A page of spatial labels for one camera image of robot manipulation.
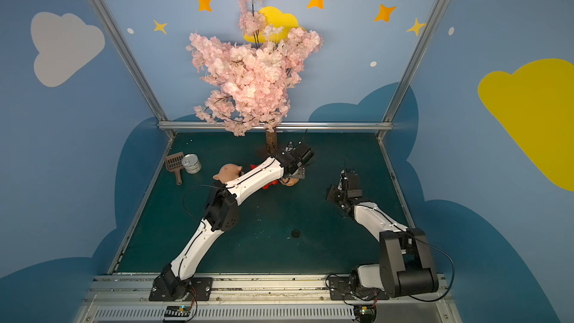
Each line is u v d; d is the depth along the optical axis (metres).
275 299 0.73
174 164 1.08
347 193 0.71
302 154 0.76
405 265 0.43
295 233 0.86
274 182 0.69
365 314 0.73
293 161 0.70
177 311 0.73
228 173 0.96
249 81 0.62
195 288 0.73
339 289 0.75
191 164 1.02
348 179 0.72
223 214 0.61
